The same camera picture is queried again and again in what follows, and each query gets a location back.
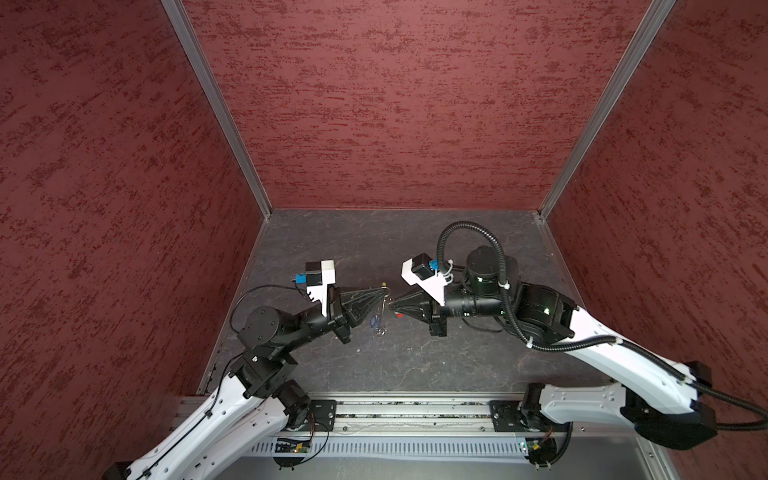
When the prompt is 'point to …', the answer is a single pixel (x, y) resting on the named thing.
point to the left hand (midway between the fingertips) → (385, 297)
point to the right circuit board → (540, 451)
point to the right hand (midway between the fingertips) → (394, 314)
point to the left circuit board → (289, 445)
